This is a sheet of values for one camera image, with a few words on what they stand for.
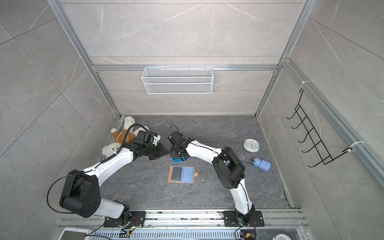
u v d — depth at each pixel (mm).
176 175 881
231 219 741
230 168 508
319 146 637
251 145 985
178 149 680
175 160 936
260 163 881
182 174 881
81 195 422
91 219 746
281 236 672
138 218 728
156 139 813
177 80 1000
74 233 662
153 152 742
